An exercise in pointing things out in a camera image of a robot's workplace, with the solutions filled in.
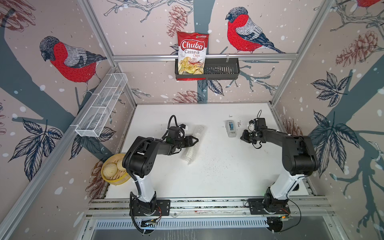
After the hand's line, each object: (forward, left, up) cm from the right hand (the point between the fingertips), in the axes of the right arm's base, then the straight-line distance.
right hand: (240, 135), depth 100 cm
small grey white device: (+5, +6, +3) cm, 9 cm away
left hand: (-5, +29, +3) cm, 30 cm away
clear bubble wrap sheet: (-16, +33, +4) cm, 37 cm away
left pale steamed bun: (-29, +75, +8) cm, 81 cm away
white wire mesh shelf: (-15, +81, +30) cm, 87 cm away
